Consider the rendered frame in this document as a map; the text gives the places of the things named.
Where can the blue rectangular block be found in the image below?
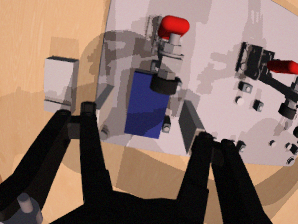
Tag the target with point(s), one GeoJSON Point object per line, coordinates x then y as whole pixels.
{"type": "Point", "coordinates": [146, 109]}

